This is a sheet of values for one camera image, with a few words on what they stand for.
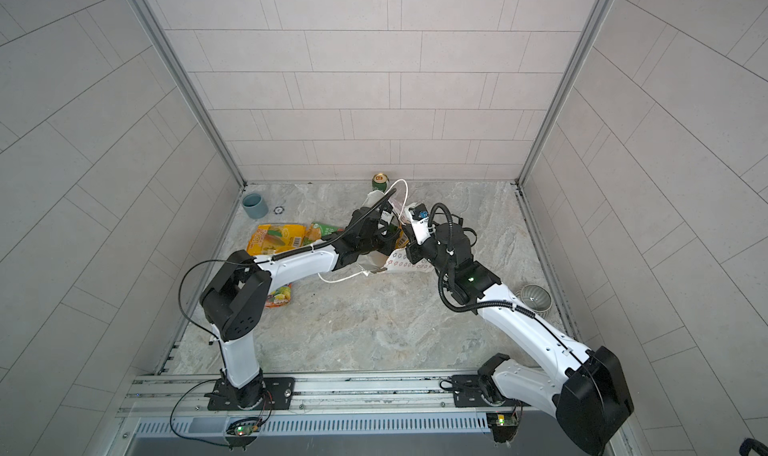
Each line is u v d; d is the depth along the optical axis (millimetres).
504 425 685
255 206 1038
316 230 988
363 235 694
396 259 742
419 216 618
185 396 711
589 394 378
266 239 936
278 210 1080
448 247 534
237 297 476
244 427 642
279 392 717
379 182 1038
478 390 709
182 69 847
